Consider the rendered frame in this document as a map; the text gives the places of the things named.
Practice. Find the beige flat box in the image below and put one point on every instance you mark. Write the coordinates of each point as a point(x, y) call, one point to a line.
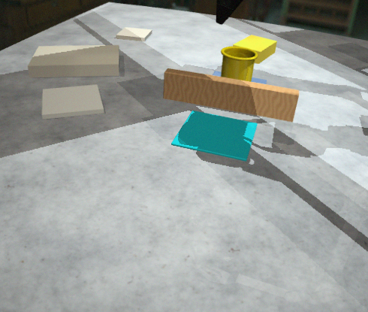
point(75, 61)

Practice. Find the cream flat rectangular block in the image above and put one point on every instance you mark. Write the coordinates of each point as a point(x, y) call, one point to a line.
point(134, 34)

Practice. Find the yellow rectangular block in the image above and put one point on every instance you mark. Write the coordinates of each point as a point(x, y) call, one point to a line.
point(262, 46)

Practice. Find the olive-yellow cup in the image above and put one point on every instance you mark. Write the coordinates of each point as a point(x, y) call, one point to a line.
point(238, 63)

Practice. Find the brown wooden bar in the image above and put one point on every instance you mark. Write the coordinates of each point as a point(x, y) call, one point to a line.
point(230, 94)

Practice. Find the cream flat rectangular slab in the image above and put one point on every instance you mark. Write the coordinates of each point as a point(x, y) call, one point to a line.
point(71, 101)

